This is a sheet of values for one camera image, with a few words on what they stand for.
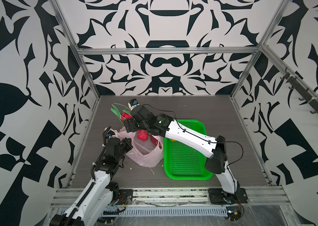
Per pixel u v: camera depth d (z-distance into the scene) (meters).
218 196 0.74
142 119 0.56
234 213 0.71
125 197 0.72
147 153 0.76
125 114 0.72
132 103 0.64
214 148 0.48
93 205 0.47
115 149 0.63
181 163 0.85
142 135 0.91
